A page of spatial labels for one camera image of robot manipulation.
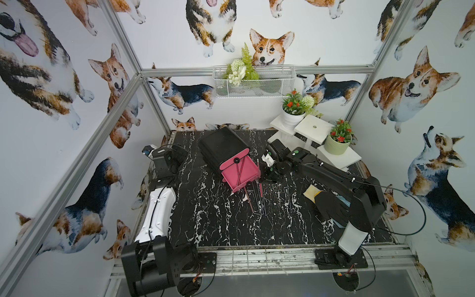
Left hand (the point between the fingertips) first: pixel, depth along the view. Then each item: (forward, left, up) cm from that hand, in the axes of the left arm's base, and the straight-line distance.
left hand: (176, 146), depth 82 cm
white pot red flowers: (+20, -55, +4) cm, 59 cm away
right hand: (-13, -35, -8) cm, 38 cm away
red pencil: (-9, -30, -24) cm, 40 cm away
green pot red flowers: (0, -72, +1) cm, 72 cm away
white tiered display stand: (+10, -64, -2) cm, 65 cm away
